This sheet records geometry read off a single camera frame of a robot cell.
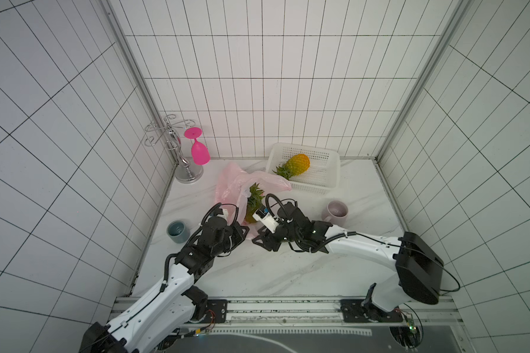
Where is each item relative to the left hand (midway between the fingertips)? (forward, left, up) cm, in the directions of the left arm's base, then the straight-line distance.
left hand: (248, 231), depth 79 cm
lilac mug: (+14, -38, -10) cm, 42 cm away
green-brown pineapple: (+9, -2, +5) cm, 11 cm away
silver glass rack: (+38, +36, -11) cm, 54 cm away
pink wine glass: (+36, +24, +5) cm, 44 cm away
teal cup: (+4, +30, -9) cm, 32 cm away
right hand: (+1, -3, +1) cm, 4 cm away
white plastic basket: (+37, -35, -13) cm, 53 cm away
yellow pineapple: (+37, -20, -5) cm, 43 cm away
